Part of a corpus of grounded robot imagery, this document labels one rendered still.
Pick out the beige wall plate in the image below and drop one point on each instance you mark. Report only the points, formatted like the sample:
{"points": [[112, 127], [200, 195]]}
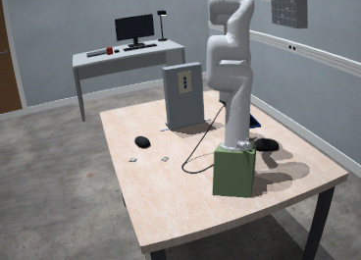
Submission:
{"points": [[187, 79]]}

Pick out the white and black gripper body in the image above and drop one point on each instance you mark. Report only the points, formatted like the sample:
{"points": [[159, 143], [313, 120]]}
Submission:
{"points": [[223, 96]]}

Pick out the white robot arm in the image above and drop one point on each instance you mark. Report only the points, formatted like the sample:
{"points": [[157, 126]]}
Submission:
{"points": [[232, 48]]}

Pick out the black computer mouse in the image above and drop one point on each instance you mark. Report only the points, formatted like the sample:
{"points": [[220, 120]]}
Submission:
{"points": [[266, 144], [142, 141]]}

